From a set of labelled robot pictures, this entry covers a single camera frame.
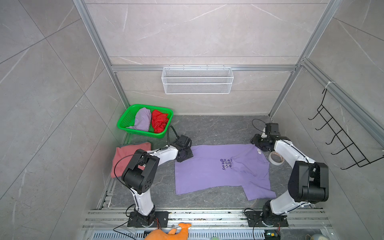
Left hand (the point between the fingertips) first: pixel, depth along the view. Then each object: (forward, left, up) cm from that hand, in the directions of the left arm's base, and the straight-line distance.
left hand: (189, 151), depth 96 cm
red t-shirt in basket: (+21, +21, +7) cm, 31 cm away
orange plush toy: (-44, +8, +1) cm, 45 cm away
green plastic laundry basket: (+30, +47, +1) cm, 56 cm away
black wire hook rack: (-24, -69, +32) cm, 80 cm away
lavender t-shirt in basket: (+26, +35, +3) cm, 44 cm away
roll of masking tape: (-8, -52, 0) cm, 52 cm away
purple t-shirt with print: (-10, -33, -1) cm, 35 cm away
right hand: (+3, -41, +7) cm, 42 cm away
